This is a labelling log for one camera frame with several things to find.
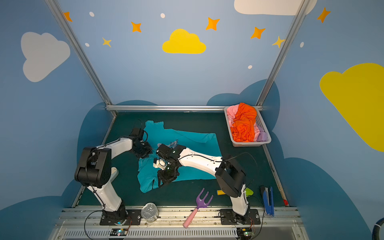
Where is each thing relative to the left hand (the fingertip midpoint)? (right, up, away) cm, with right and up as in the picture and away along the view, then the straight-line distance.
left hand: (153, 152), depth 97 cm
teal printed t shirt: (+34, +5, +5) cm, 34 cm away
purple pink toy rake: (+30, -24, -19) cm, 43 cm away
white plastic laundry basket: (+75, +17, +6) cm, 77 cm away
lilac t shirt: (+71, +11, -2) cm, 72 cm away
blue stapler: (+67, -21, -17) cm, 73 cm away
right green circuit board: (+51, -35, -26) cm, 67 cm away
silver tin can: (+5, -25, -25) cm, 36 cm away
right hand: (+11, -13, -22) cm, 27 cm away
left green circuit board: (-10, -34, -26) cm, 44 cm away
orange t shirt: (+61, +16, +4) cm, 63 cm away
